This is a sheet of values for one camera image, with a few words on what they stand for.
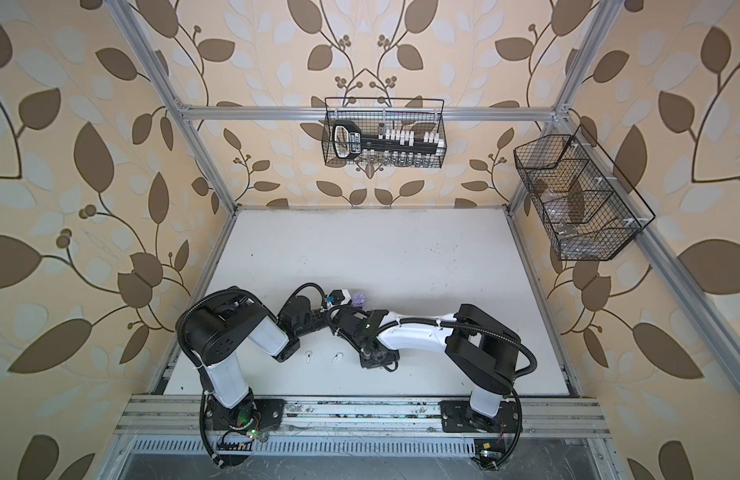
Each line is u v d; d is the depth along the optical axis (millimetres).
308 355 841
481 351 449
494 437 723
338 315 776
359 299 865
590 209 728
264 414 742
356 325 674
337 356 840
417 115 909
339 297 765
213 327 503
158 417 764
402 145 824
